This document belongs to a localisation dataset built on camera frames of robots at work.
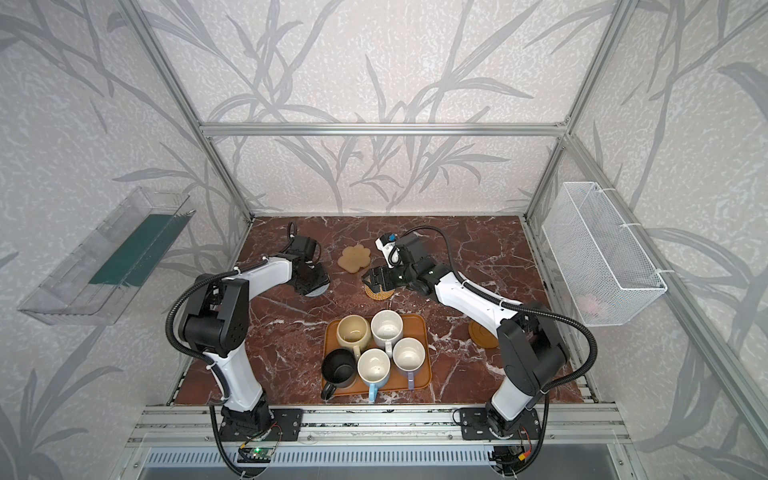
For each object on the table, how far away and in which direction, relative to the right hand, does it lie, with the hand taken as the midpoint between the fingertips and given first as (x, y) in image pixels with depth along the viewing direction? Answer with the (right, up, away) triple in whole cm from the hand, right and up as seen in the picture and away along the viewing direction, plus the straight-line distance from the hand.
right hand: (374, 266), depth 85 cm
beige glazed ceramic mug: (-7, -20, +4) cm, 21 cm away
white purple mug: (+10, -26, 0) cm, 27 cm away
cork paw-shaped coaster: (-10, +1, +24) cm, 26 cm away
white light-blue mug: (0, -28, -3) cm, 28 cm away
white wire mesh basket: (+50, 0, -24) cm, 56 cm away
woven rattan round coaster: (+2, -11, +12) cm, 16 cm away
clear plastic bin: (-57, -2, -22) cm, 61 cm away
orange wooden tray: (+12, -19, +7) cm, 23 cm away
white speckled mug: (+3, -19, +4) cm, 20 cm away
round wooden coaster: (+32, -22, +4) cm, 39 cm away
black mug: (-9, -28, -3) cm, 30 cm away
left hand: (-17, -3, +15) cm, 23 cm away
